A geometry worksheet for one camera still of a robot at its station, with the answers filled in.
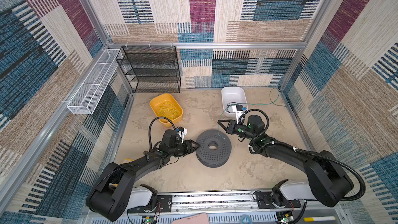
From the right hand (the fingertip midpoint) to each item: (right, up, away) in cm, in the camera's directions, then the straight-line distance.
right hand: (218, 124), depth 80 cm
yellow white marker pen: (+44, -41, -10) cm, 61 cm away
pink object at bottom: (-9, -40, -12) cm, 42 cm away
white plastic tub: (+14, +16, +32) cm, 38 cm away
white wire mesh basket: (-76, +13, +11) cm, 78 cm away
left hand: (-10, -12, +3) cm, 16 cm away
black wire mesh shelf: (-44, +35, +31) cm, 64 cm away
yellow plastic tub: (-30, +15, +29) cm, 45 cm away
